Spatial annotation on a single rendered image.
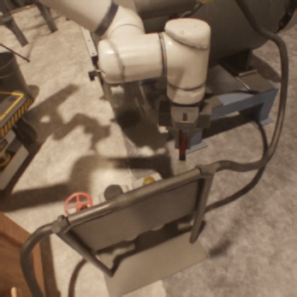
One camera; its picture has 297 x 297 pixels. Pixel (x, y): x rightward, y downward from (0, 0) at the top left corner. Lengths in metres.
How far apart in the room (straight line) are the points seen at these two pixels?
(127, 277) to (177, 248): 0.24
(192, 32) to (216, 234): 0.83
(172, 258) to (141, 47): 0.81
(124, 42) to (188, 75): 0.14
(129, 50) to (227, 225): 0.86
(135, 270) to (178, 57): 0.81
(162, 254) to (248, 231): 0.39
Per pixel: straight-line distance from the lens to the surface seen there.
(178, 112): 0.51
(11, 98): 1.41
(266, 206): 1.18
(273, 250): 1.11
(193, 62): 0.46
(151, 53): 0.44
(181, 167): 0.62
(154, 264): 1.00
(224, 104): 1.19
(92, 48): 1.09
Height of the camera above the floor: 0.98
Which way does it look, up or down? 50 degrees down
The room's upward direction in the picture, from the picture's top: 7 degrees counter-clockwise
